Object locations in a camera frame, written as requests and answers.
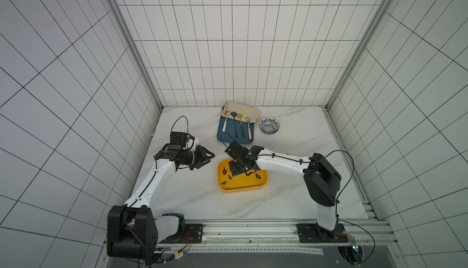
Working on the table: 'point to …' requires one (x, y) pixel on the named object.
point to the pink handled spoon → (248, 119)
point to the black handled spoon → (234, 114)
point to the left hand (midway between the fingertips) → (211, 159)
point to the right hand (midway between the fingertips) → (228, 171)
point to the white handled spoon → (227, 114)
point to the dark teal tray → (230, 130)
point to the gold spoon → (240, 116)
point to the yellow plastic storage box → (240, 183)
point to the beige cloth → (239, 108)
